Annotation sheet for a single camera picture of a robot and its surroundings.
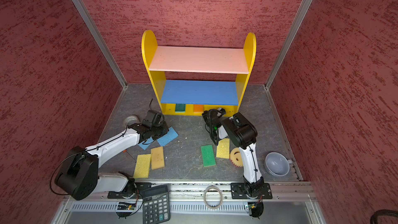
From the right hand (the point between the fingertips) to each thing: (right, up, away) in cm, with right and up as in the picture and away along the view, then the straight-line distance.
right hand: (202, 112), depth 103 cm
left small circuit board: (-38, -42, -31) cm, 65 cm away
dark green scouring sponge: (-15, +3, 0) cm, 15 cm away
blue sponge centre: (-20, -14, -11) cm, 26 cm away
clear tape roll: (-47, -5, -3) cm, 48 cm away
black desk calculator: (-21, -39, -35) cm, 57 cm away
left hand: (-19, -10, -15) cm, 26 cm away
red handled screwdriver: (-28, -10, -47) cm, 56 cm away
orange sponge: (-3, +3, 0) cm, 4 cm away
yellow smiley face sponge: (+19, -22, -22) cm, 36 cm away
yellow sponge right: (+12, -20, -16) cm, 28 cm away
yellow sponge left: (-32, -28, -22) cm, 48 cm away
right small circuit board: (+26, -43, -31) cm, 59 cm away
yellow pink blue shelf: (-5, +10, -13) cm, 18 cm away
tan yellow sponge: (-25, -24, -20) cm, 40 cm away
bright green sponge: (+3, -23, -19) cm, 30 cm away
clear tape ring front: (+2, -38, -29) cm, 48 cm away
